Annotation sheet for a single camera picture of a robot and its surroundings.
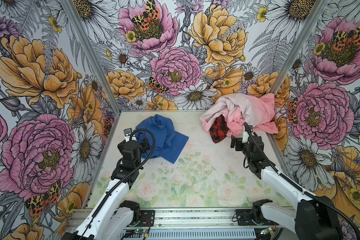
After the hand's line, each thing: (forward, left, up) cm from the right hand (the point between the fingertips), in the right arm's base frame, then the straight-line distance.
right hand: (239, 139), depth 86 cm
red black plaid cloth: (+16, +7, -11) cm, 21 cm away
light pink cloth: (+25, -11, +4) cm, 28 cm away
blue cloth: (+5, +42, -11) cm, 43 cm away
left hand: (-3, +57, +5) cm, 58 cm away
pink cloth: (+31, -27, -3) cm, 41 cm away
